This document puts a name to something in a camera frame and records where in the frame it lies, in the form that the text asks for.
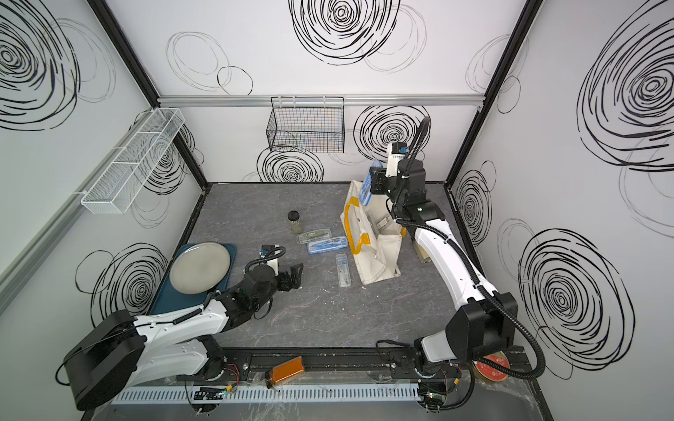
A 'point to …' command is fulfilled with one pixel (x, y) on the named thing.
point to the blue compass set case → (366, 192)
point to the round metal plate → (199, 267)
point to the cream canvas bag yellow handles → (374, 234)
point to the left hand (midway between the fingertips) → (292, 265)
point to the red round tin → (490, 373)
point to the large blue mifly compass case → (320, 246)
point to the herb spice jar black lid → (293, 215)
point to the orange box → (286, 370)
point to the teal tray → (172, 300)
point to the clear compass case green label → (311, 236)
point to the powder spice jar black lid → (422, 255)
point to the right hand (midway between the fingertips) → (374, 168)
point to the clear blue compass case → (343, 269)
